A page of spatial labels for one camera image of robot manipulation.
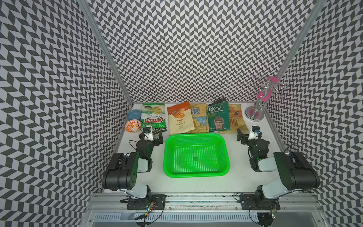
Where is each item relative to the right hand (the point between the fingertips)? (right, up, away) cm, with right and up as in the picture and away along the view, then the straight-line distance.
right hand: (245, 129), depth 90 cm
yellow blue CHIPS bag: (-28, +10, +18) cm, 34 cm away
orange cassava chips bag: (-43, +6, +15) cm, 46 cm away
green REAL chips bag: (-14, +8, +15) cm, 22 cm away
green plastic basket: (-35, -17, 0) cm, 39 cm away
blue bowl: (-78, +10, +16) cm, 80 cm away
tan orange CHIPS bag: (0, +5, +18) cm, 18 cm away
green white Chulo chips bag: (-63, +9, +16) cm, 66 cm away
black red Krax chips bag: (-12, +20, +25) cm, 34 cm away
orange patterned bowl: (-77, +1, +12) cm, 78 cm away
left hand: (-58, 0, +1) cm, 58 cm away
